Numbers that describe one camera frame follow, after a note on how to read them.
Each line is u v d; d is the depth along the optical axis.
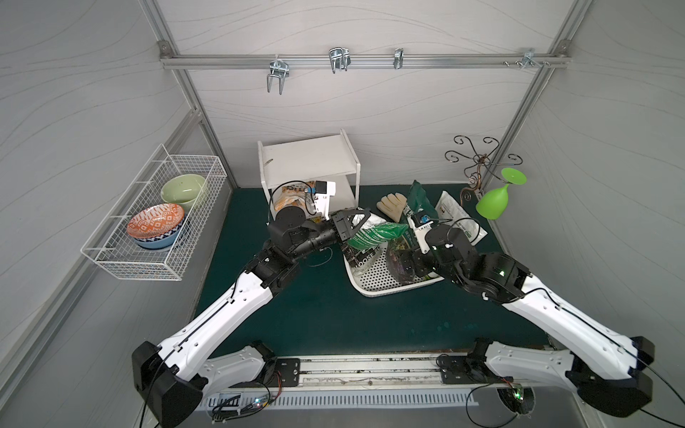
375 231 0.63
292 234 0.48
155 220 0.64
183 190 0.73
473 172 0.80
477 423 0.63
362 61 0.80
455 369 0.75
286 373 0.74
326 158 0.84
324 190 0.57
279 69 0.78
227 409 0.68
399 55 0.72
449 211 0.84
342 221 0.55
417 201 0.77
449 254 0.47
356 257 0.88
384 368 0.75
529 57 0.77
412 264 0.59
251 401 0.70
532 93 0.89
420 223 0.57
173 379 0.37
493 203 0.86
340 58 0.76
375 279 0.92
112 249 0.58
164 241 0.57
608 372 0.39
